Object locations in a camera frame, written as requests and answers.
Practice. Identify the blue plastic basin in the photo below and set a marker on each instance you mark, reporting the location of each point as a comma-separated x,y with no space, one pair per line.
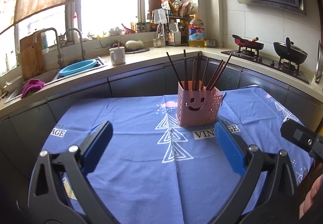
77,67

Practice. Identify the white mug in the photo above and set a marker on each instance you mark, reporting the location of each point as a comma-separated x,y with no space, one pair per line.
117,55

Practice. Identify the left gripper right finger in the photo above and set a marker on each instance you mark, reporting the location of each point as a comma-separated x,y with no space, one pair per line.
277,202

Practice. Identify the black wok with lid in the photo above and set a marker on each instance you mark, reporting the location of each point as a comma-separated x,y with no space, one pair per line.
290,52

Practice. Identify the person's right hand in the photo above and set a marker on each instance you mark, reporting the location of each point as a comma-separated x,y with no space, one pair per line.
309,198

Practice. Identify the condiment rack with packets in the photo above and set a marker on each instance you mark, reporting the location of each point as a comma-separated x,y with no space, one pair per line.
177,11

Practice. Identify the blue printed tablecloth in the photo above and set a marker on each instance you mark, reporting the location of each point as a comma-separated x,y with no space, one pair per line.
154,171

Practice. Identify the pink utensil holder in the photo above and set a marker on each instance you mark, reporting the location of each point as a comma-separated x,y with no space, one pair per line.
197,107

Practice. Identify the long wooden chopstick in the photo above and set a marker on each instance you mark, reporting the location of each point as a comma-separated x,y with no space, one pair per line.
208,86

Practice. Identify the separate dark red chopstick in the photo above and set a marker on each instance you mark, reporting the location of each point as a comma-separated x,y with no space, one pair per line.
175,71

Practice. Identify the white jug bottle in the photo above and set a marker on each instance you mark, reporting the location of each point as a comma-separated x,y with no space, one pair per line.
174,38

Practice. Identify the magenta cloth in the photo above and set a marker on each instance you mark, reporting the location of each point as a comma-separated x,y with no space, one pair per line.
31,87

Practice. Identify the gas stove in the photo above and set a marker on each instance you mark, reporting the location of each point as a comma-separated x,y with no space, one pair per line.
282,65

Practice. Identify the red frying pan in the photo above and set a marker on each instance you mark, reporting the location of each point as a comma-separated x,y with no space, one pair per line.
252,44

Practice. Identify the tall steel faucet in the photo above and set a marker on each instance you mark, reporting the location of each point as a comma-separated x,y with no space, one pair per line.
56,42

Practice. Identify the wooden cutting board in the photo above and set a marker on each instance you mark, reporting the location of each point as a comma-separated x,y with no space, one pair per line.
31,57

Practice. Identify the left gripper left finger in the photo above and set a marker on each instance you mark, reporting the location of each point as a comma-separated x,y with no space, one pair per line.
48,201

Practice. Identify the yellow cooking oil bottle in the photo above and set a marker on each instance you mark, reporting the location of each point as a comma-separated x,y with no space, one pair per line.
196,31

